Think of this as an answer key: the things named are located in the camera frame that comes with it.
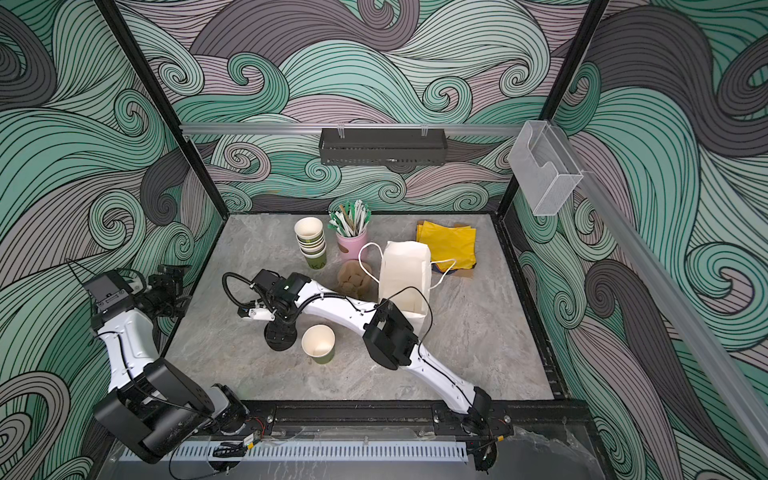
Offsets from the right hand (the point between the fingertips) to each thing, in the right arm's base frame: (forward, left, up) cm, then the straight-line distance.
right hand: (280, 320), depth 85 cm
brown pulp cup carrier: (+14, -21, -2) cm, 25 cm away
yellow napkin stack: (+29, -54, -2) cm, 62 cm away
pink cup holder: (+24, -19, +3) cm, 31 cm away
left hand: (+6, +21, +15) cm, 27 cm away
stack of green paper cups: (+23, -7, +13) cm, 27 cm away
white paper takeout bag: (+6, -36, +14) cm, 39 cm away
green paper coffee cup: (-6, -12, -1) cm, 13 cm away
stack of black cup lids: (-8, -4, +8) cm, 11 cm away
